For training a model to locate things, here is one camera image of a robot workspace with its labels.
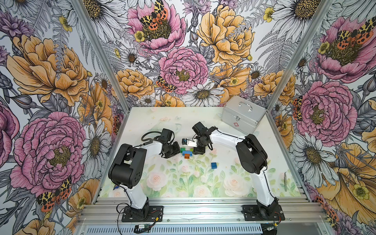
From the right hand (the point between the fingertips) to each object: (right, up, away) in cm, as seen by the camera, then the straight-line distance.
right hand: (197, 150), depth 97 cm
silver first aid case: (+30, +23, +1) cm, 38 cm away
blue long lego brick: (-7, -1, -3) cm, 7 cm away
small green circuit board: (-27, -31, -27) cm, 49 cm away
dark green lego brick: (-10, +1, -1) cm, 10 cm away
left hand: (-12, -3, -2) cm, 12 cm away
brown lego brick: (-7, -3, -3) cm, 8 cm away
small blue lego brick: (+10, -8, -8) cm, 15 cm away
